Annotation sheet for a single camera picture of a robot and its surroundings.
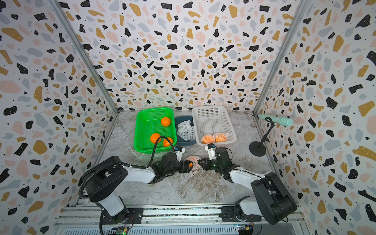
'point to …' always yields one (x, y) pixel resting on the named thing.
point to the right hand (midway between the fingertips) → (201, 162)
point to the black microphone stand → (258, 149)
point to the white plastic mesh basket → (212, 119)
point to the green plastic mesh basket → (148, 122)
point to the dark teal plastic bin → (180, 141)
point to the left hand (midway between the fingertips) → (195, 163)
